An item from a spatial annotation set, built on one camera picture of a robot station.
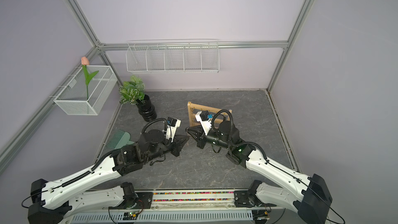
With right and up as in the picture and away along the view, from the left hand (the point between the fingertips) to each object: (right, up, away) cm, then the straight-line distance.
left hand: (188, 139), depth 67 cm
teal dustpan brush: (-46, -6, +28) cm, 54 cm away
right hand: (-1, +5, -1) cm, 5 cm away
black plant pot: (-30, +12, +29) cm, 43 cm away
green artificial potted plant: (-33, +22, +18) cm, 44 cm away
